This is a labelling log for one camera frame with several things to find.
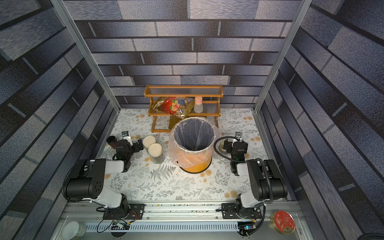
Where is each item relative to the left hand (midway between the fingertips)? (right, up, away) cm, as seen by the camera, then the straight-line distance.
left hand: (134, 138), depth 94 cm
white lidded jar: (-15, -37, -30) cm, 50 cm away
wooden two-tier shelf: (+15, +11, +18) cm, 26 cm away
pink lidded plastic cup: (+42, +21, +2) cm, 47 cm away
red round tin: (+81, -36, -26) cm, 93 cm away
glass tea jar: (+11, -1, -5) cm, 12 cm away
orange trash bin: (+39, 0, -3) cm, 39 cm away
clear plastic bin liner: (+27, -4, -21) cm, 35 cm away
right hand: (+65, 0, -1) cm, 65 cm away
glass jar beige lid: (+17, -5, -11) cm, 21 cm away
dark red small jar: (-13, -1, -3) cm, 13 cm away
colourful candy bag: (+29, +21, 0) cm, 36 cm away
